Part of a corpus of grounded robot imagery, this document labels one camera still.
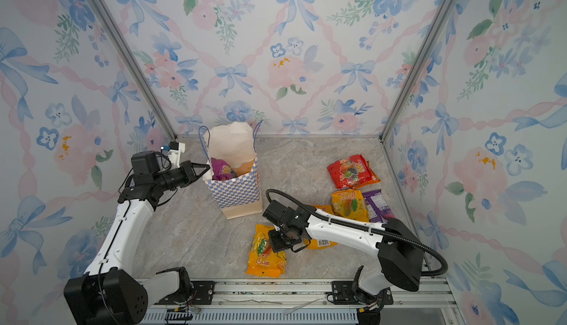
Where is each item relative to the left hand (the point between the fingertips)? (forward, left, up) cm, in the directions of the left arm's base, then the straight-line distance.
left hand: (210, 166), depth 76 cm
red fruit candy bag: (+11, -55, -19) cm, 59 cm away
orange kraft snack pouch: (+16, -6, -23) cm, 29 cm away
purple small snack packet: (-5, -64, -23) cm, 68 cm away
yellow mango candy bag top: (-25, -18, -20) cm, 37 cm away
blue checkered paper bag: (+20, -4, -9) cm, 22 cm away
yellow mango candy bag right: (-3, -52, -21) cm, 56 cm away
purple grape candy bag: (+9, +1, -14) cm, 16 cm away
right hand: (-20, -23, -19) cm, 36 cm away
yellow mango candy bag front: (-19, -39, -23) cm, 49 cm away
